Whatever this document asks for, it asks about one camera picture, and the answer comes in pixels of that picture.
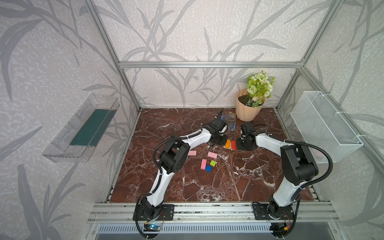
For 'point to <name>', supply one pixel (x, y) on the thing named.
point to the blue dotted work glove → (232, 125)
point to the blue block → (208, 168)
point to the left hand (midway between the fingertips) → (227, 138)
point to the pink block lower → (203, 164)
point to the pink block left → (192, 153)
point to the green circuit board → (152, 227)
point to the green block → (213, 163)
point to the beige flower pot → (244, 112)
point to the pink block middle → (212, 154)
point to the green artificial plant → (259, 89)
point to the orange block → (227, 144)
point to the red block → (233, 145)
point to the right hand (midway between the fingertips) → (239, 141)
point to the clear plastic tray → (74, 141)
